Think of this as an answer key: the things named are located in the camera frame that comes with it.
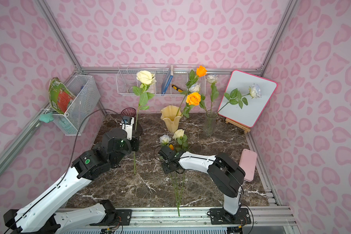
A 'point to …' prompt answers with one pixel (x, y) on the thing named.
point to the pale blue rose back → (236, 97)
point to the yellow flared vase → (171, 115)
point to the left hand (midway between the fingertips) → (135, 129)
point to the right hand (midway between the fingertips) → (166, 167)
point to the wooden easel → (238, 125)
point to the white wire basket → (85, 88)
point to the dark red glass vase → (129, 111)
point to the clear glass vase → (209, 122)
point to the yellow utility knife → (175, 87)
